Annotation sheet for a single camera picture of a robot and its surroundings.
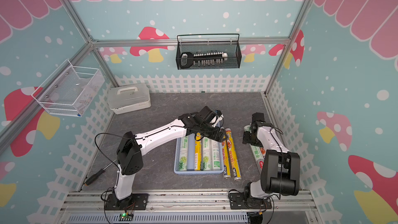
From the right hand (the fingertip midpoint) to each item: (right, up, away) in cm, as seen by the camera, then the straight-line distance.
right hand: (252, 141), depth 90 cm
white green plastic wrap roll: (-21, -7, -5) cm, 23 cm away
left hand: (-19, +4, -9) cm, 22 cm away
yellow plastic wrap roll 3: (-11, -12, -7) cm, 18 cm away
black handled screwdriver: (-85, -17, -9) cm, 87 cm away
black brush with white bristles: (-37, +47, 0) cm, 60 cm away
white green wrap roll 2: (-26, -6, -3) cm, 27 cm away
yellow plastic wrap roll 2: (-16, -9, -6) cm, 20 cm away
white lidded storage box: (-77, +26, +12) cm, 82 cm away
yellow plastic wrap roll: (-31, -6, -3) cm, 32 cm away
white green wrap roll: (-39, -7, -5) cm, 40 cm away
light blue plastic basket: (-35, -10, -2) cm, 37 cm away
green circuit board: (-65, -33, -17) cm, 75 cm away
